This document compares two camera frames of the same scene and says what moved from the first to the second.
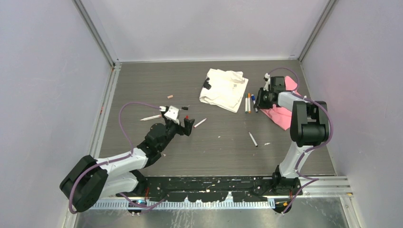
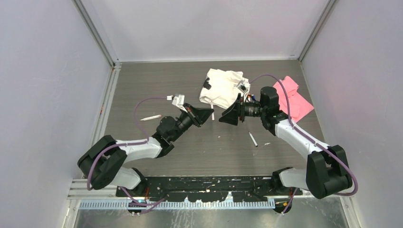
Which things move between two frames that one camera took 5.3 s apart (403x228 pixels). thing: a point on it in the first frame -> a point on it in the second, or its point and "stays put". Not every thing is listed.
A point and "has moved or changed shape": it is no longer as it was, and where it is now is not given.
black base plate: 204,189 stays put
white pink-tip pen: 154,117 stays put
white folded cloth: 227,90 stays put
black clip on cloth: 206,84 stays put
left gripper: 185,130 -> 199,116
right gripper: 260,104 -> 238,109
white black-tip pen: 254,141 stays put
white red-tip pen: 200,123 has moved or changed shape
